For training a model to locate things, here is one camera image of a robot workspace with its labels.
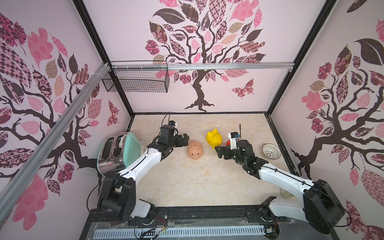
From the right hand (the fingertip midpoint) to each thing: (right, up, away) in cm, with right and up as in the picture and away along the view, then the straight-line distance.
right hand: (221, 145), depth 84 cm
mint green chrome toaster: (-57, -3, -6) cm, 57 cm away
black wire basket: (-51, +44, +11) cm, 68 cm away
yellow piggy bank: (-3, +3, +11) cm, 12 cm away
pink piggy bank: (-16, -3, +5) cm, 17 cm away
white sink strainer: (+35, -6, +11) cm, 37 cm away
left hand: (-22, +3, +3) cm, 23 cm away
